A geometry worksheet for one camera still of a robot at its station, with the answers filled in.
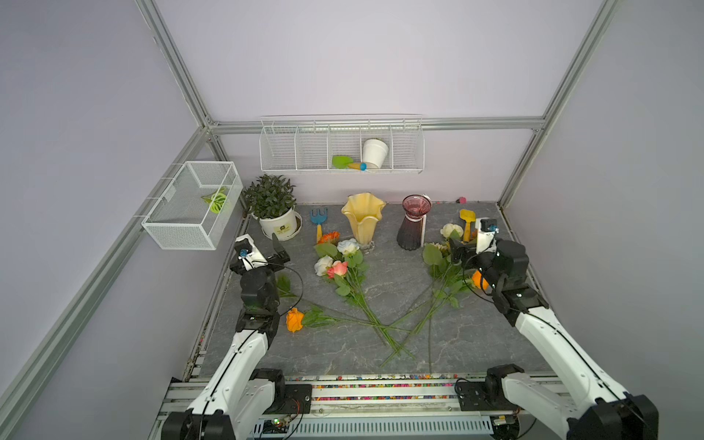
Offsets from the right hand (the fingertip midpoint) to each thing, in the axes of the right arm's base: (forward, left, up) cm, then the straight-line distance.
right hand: (465, 235), depth 79 cm
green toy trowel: (+33, +37, +2) cm, 49 cm away
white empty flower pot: (+31, +26, +7) cm, 41 cm away
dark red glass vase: (+13, +12, -14) cm, 23 cm away
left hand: (-3, +59, +2) cm, 59 cm away
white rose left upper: (+10, +36, -19) cm, 41 cm away
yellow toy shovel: (+29, -15, -23) cm, 40 cm away
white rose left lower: (+3, +45, -20) cm, 49 cm away
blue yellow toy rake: (+28, +49, -24) cm, 61 cm away
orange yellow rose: (-17, +51, -21) cm, 58 cm away
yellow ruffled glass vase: (+18, +30, -9) cm, 36 cm away
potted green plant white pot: (+21, +62, -7) cm, 66 cm away
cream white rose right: (+18, -5, -21) cm, 28 cm away
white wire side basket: (+9, +82, +3) cm, 82 cm away
